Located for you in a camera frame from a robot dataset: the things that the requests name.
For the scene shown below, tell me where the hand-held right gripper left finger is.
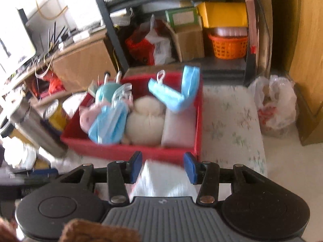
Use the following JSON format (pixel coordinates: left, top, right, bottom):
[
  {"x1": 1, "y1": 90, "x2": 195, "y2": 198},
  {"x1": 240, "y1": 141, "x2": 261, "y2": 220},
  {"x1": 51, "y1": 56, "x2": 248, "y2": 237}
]
[{"x1": 54, "y1": 151, "x2": 143, "y2": 205}]

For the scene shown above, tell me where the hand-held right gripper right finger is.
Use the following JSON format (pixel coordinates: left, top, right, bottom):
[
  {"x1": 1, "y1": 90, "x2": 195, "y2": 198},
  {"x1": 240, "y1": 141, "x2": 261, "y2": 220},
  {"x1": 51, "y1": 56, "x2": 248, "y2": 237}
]
[{"x1": 183, "y1": 152, "x2": 268, "y2": 205}]

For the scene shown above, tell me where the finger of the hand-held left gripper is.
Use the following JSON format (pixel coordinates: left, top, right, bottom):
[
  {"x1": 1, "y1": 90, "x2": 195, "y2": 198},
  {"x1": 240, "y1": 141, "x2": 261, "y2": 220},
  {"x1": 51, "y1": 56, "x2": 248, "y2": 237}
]
[{"x1": 24, "y1": 168, "x2": 59, "y2": 182}]

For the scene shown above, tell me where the red cardboard box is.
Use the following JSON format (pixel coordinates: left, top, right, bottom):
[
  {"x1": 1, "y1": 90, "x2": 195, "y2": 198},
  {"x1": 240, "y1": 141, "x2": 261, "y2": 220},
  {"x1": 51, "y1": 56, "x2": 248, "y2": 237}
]
[{"x1": 60, "y1": 71, "x2": 204, "y2": 161}]

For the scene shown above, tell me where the white towel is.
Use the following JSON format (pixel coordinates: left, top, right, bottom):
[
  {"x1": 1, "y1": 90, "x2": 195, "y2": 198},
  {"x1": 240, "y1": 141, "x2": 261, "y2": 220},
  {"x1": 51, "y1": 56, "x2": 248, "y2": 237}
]
[{"x1": 130, "y1": 159, "x2": 198, "y2": 198}]

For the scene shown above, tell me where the white cloth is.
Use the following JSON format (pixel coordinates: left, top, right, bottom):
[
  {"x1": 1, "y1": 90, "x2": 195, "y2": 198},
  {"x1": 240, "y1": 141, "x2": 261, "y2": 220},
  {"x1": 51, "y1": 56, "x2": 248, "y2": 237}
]
[{"x1": 161, "y1": 108, "x2": 198, "y2": 149}]

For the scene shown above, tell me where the cream round cloth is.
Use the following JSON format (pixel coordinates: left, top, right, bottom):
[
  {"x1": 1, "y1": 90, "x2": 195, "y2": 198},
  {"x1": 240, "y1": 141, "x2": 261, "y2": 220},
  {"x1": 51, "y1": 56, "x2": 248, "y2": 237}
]
[{"x1": 123, "y1": 96, "x2": 167, "y2": 146}]

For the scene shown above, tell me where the blue face mask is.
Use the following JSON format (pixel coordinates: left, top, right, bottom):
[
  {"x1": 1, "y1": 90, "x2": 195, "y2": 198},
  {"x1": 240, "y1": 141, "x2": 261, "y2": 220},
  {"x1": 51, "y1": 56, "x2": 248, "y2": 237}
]
[
  {"x1": 181, "y1": 65, "x2": 201, "y2": 99},
  {"x1": 148, "y1": 78, "x2": 186, "y2": 113},
  {"x1": 88, "y1": 83, "x2": 133, "y2": 145}
]

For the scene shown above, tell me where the glass jar with white lid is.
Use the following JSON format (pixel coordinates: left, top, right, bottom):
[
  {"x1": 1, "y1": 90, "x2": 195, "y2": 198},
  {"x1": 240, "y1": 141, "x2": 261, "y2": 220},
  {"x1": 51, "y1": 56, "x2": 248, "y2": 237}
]
[{"x1": 4, "y1": 141, "x2": 39, "y2": 169}]

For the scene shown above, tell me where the steel thermos flask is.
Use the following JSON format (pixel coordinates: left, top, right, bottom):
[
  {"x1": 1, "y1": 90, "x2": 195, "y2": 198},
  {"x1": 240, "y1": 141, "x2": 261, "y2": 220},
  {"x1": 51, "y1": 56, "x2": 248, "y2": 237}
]
[{"x1": 4, "y1": 98, "x2": 69, "y2": 158}]

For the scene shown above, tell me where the yellow and blue can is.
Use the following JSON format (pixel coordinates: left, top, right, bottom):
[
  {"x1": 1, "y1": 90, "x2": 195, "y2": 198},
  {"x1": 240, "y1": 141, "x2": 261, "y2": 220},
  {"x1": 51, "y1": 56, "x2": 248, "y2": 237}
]
[{"x1": 42, "y1": 98, "x2": 73, "y2": 132}]

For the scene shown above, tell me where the brown fuzzy cloth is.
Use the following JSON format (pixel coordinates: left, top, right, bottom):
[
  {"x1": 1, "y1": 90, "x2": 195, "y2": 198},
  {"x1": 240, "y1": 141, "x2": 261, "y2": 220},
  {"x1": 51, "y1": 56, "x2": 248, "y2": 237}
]
[{"x1": 0, "y1": 216, "x2": 141, "y2": 242}]

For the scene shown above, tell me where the small red bag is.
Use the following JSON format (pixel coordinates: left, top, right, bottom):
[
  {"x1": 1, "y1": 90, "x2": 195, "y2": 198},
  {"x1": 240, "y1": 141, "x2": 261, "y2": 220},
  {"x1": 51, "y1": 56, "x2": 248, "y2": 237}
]
[{"x1": 47, "y1": 74, "x2": 66, "y2": 94}]

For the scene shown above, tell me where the white plastic bag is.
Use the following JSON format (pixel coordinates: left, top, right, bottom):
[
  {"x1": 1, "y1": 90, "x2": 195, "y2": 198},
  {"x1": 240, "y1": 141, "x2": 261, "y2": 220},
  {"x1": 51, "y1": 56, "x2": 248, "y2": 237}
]
[{"x1": 248, "y1": 75, "x2": 297, "y2": 138}]

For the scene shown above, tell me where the wooden TV cabinet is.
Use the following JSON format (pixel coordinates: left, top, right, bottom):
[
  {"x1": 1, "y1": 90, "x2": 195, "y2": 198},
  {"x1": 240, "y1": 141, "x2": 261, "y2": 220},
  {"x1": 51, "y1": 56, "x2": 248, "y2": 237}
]
[{"x1": 0, "y1": 31, "x2": 120, "y2": 102}]

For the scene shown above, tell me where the red plastic bag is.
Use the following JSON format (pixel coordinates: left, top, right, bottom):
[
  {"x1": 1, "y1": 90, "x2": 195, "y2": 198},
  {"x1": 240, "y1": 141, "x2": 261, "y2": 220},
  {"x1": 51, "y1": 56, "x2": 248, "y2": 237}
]
[{"x1": 125, "y1": 27, "x2": 156, "y2": 66}]

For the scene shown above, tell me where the white printed bag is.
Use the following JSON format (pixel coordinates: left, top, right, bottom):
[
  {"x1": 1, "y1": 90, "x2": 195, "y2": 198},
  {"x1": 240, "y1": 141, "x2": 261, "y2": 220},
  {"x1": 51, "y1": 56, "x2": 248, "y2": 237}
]
[{"x1": 145, "y1": 15, "x2": 175, "y2": 65}]

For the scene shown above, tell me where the brown cardboard box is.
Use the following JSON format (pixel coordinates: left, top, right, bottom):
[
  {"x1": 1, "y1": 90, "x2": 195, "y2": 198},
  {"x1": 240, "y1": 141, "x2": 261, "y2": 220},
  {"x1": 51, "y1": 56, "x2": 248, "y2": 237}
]
[{"x1": 164, "y1": 20, "x2": 205, "y2": 62}]

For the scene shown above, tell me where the orange plastic basket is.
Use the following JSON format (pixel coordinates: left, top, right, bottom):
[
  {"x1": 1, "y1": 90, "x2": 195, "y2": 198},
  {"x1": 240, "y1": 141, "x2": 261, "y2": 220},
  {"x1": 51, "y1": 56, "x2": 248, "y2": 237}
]
[{"x1": 208, "y1": 33, "x2": 249, "y2": 60}]

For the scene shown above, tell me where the black shelf rack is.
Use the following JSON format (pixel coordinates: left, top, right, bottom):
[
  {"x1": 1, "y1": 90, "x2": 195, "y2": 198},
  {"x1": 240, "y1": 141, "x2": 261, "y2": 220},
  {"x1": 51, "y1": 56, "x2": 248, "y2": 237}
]
[{"x1": 88, "y1": 0, "x2": 272, "y2": 87}]

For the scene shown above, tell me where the flat screen monitor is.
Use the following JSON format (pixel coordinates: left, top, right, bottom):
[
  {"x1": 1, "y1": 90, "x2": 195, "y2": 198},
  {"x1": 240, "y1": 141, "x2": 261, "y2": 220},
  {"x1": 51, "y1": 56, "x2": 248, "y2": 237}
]
[{"x1": 0, "y1": 7, "x2": 38, "y2": 74}]

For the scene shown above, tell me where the black router with antennas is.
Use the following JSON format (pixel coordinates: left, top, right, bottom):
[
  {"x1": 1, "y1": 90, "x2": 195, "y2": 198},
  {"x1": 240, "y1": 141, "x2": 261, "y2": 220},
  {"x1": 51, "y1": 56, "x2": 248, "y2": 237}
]
[{"x1": 46, "y1": 21, "x2": 74, "y2": 46}]

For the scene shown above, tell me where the stack of clear plastic containers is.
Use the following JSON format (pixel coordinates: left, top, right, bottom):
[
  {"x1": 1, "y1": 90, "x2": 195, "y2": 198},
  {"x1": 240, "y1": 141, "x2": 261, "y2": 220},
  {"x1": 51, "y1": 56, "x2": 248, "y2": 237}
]
[{"x1": 211, "y1": 27, "x2": 247, "y2": 37}]

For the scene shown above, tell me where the green box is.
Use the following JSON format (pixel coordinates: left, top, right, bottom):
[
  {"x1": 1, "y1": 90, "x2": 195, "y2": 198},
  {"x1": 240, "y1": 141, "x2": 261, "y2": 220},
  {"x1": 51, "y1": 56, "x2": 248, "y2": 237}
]
[{"x1": 165, "y1": 7, "x2": 200, "y2": 27}]

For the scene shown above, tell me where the yellow box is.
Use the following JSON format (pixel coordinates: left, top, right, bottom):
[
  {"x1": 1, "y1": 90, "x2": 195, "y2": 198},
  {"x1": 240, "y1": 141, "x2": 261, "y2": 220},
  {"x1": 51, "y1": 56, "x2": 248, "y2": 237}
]
[{"x1": 197, "y1": 2, "x2": 249, "y2": 29}]

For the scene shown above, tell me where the red long board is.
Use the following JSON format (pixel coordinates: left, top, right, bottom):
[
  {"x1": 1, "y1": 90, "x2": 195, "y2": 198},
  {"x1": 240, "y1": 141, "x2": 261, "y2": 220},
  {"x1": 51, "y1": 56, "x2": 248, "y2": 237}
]
[{"x1": 243, "y1": 0, "x2": 261, "y2": 55}]

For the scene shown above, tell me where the yellow cable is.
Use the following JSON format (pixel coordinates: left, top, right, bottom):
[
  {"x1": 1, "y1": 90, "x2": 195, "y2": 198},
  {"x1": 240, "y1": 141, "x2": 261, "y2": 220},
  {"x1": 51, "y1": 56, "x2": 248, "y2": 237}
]
[{"x1": 35, "y1": 0, "x2": 69, "y2": 21}]

